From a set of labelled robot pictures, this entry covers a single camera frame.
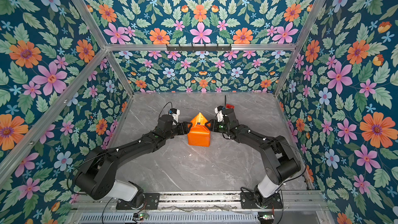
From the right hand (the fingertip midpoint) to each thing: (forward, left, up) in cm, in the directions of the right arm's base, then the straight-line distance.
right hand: (208, 124), depth 89 cm
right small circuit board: (-44, -27, -13) cm, 53 cm away
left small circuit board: (-43, +32, -12) cm, 55 cm away
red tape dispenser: (+21, -15, -9) cm, 27 cm away
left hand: (-1, +10, +4) cm, 11 cm away
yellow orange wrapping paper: (-7, +5, +1) cm, 9 cm away
